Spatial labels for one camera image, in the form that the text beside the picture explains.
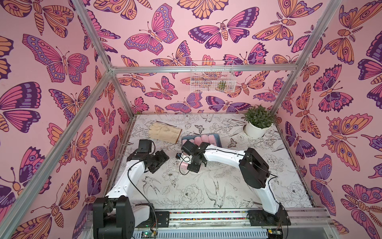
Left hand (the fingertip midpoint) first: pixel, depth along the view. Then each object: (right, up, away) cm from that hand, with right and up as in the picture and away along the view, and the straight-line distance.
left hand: (166, 159), depth 86 cm
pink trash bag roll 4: (+18, +9, +14) cm, 25 cm away
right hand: (+14, -6, +4) cm, 15 cm away
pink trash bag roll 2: (+24, +11, +15) cm, 30 cm away
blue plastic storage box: (+33, +8, +16) cm, 37 cm away
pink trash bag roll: (+29, +10, +14) cm, 33 cm away
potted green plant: (+55, +23, +6) cm, 60 cm away
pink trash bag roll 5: (+15, +9, +15) cm, 23 cm away
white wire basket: (+30, +51, +19) cm, 62 cm away
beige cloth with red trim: (-6, +15, +22) cm, 27 cm away
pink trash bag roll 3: (+24, +11, +15) cm, 30 cm away
